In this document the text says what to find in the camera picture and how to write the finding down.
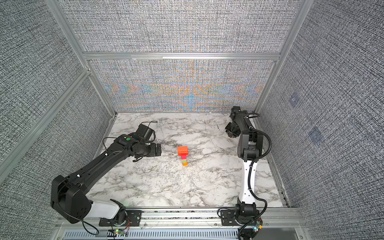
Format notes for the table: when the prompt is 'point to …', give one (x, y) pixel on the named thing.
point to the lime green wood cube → (184, 160)
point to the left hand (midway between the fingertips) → (154, 152)
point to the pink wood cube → (184, 157)
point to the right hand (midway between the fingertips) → (231, 133)
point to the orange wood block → (185, 164)
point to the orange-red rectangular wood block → (182, 150)
